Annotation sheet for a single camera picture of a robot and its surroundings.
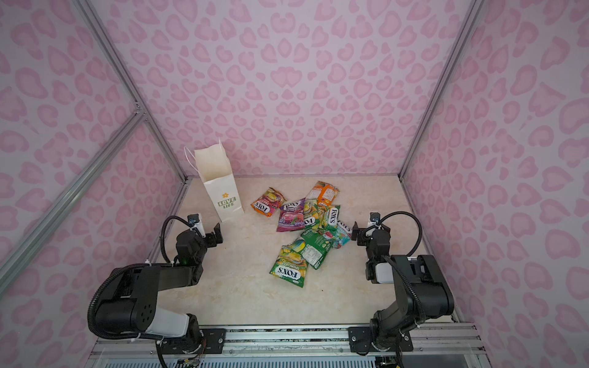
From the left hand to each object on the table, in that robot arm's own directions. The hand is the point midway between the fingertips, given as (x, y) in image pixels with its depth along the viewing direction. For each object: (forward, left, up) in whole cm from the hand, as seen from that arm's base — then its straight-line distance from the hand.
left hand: (209, 223), depth 92 cm
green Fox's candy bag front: (-15, -33, -5) cm, 37 cm away
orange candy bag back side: (+21, -48, -6) cm, 52 cm away
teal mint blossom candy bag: (-3, -53, -4) cm, 53 cm away
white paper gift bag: (+24, +2, +6) cm, 25 cm away
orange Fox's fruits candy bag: (+14, -21, -5) cm, 26 cm away
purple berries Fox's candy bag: (+6, -33, -4) cm, 33 cm away
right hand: (+1, -64, -1) cm, 64 cm away
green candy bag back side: (-8, -43, -5) cm, 44 cm away
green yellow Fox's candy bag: (+6, -45, -5) cm, 46 cm away
